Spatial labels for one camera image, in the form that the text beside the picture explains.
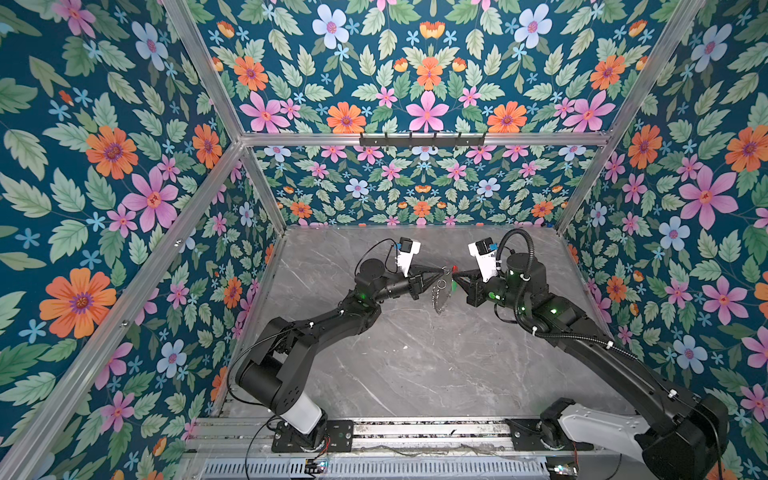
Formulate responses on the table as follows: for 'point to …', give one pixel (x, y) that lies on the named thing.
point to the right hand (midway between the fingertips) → (455, 272)
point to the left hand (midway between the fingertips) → (446, 269)
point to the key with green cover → (454, 286)
